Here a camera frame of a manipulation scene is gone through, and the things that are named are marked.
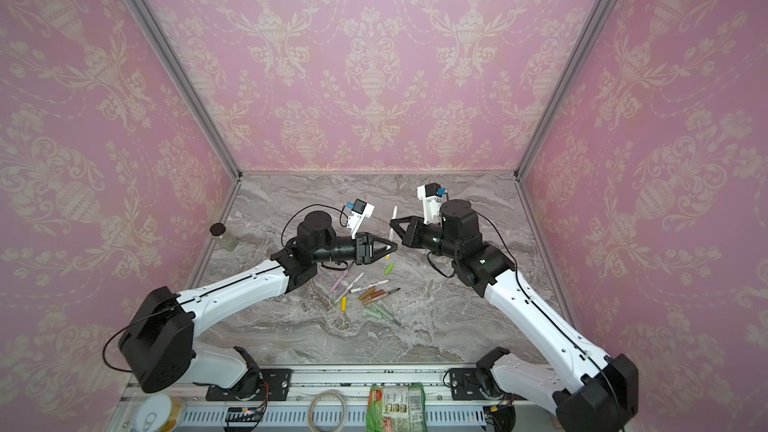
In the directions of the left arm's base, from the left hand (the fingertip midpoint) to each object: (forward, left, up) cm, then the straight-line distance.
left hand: (394, 251), depth 70 cm
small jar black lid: (+14, +54, -20) cm, 59 cm away
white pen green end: (+1, +13, -25) cm, 28 cm away
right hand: (+5, 0, +4) cm, 7 cm away
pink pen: (+5, +16, -25) cm, 30 cm away
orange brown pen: (0, +4, -25) cm, 26 cm away
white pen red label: (+1, +12, -25) cm, 28 cm away
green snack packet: (-28, -1, -23) cm, 37 cm away
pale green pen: (-6, +2, -25) cm, 26 cm away
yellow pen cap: (-3, +14, -25) cm, 29 cm away
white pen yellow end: (+4, +1, +3) cm, 5 cm away
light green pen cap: (+8, +1, -25) cm, 26 cm away
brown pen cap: (0, +8, -25) cm, 26 cm away
